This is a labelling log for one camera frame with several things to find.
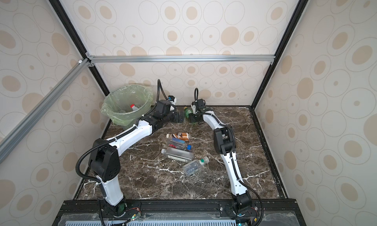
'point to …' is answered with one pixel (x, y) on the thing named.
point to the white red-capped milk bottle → (134, 108)
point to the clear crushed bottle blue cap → (179, 144)
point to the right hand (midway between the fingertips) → (192, 117)
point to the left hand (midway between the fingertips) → (182, 109)
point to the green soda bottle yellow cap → (187, 111)
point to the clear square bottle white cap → (178, 155)
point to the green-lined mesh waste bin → (125, 104)
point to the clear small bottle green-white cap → (195, 166)
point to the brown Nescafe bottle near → (181, 135)
